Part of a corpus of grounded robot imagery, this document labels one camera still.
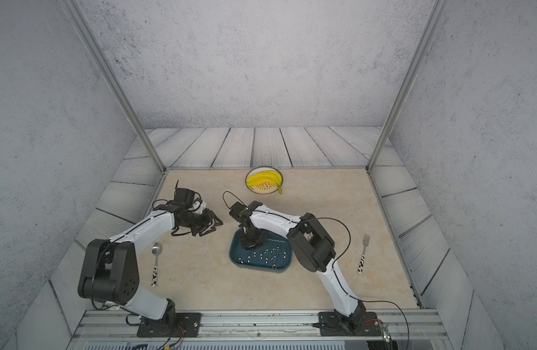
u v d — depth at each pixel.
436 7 0.70
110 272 0.44
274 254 0.89
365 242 0.94
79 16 0.71
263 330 0.73
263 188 1.11
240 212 0.71
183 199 0.74
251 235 0.79
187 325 0.73
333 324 0.73
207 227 0.81
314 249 0.54
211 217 0.81
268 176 1.11
